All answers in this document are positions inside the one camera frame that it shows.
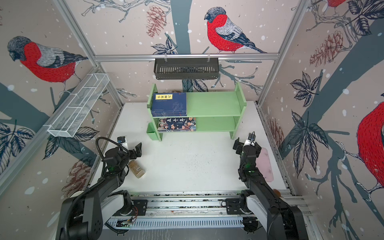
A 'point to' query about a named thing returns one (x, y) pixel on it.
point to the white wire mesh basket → (75, 112)
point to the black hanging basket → (186, 68)
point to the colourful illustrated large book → (177, 124)
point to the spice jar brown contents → (136, 169)
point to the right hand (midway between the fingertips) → (247, 141)
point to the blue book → (169, 104)
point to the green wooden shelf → (215, 111)
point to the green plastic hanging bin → (151, 131)
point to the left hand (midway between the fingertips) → (131, 143)
